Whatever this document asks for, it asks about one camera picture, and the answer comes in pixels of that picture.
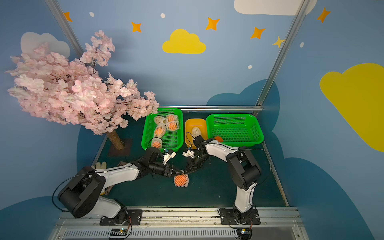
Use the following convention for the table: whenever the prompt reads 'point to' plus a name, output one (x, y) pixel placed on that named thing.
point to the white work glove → (98, 166)
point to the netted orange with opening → (181, 180)
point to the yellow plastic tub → (189, 124)
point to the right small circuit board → (244, 231)
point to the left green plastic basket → (172, 140)
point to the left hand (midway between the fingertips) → (180, 171)
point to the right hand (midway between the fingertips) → (188, 171)
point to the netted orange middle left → (159, 130)
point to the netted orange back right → (172, 117)
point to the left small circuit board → (118, 232)
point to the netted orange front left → (157, 142)
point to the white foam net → (196, 132)
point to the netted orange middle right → (172, 125)
